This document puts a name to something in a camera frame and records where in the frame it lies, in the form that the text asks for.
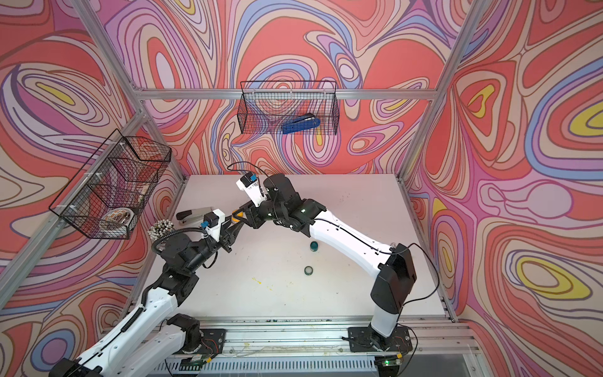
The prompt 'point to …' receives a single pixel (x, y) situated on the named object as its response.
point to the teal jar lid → (308, 270)
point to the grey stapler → (188, 215)
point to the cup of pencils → (159, 228)
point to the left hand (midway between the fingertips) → (240, 218)
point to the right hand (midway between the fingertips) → (240, 220)
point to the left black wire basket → (107, 197)
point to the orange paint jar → (235, 218)
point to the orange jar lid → (240, 214)
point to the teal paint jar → (314, 246)
